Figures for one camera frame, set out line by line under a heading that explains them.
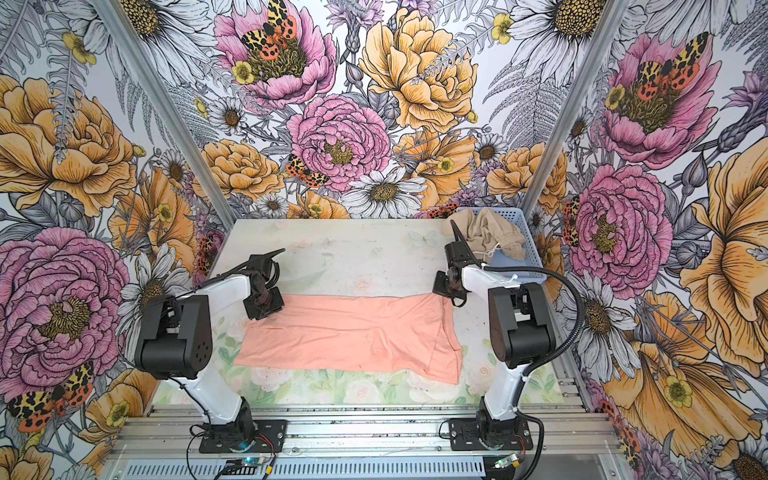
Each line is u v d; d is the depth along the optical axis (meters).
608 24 0.73
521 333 0.50
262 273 0.81
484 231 1.08
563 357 0.48
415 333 0.91
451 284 0.85
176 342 0.49
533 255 1.03
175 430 0.78
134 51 0.77
